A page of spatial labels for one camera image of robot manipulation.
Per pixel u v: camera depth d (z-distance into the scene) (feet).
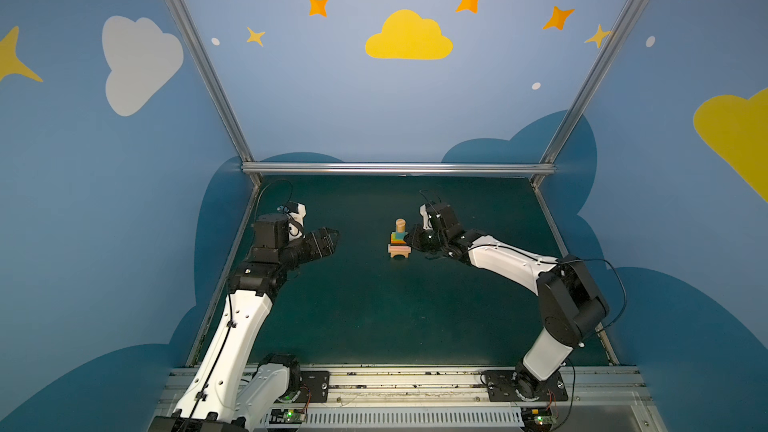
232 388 1.36
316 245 2.14
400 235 2.97
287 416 2.32
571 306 1.55
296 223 1.92
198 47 2.70
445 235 2.31
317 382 2.46
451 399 2.42
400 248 3.02
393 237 3.03
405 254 3.23
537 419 2.35
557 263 1.66
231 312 1.50
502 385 2.46
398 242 2.97
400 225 2.91
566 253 3.50
